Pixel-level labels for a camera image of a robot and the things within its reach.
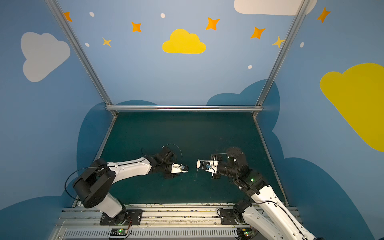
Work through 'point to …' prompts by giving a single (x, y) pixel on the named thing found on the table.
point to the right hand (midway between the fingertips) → (204, 157)
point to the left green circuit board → (118, 232)
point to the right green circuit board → (245, 233)
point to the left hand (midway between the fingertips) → (180, 169)
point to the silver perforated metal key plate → (196, 173)
